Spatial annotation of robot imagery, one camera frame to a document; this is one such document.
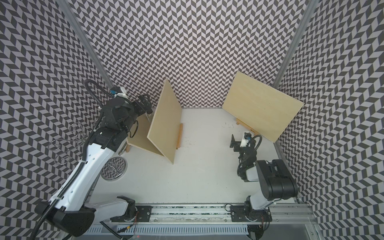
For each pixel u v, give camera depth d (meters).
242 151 0.69
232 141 0.87
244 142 0.77
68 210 0.37
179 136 0.96
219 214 0.75
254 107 0.94
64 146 0.71
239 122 1.08
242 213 0.73
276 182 0.45
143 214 0.72
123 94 0.58
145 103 0.60
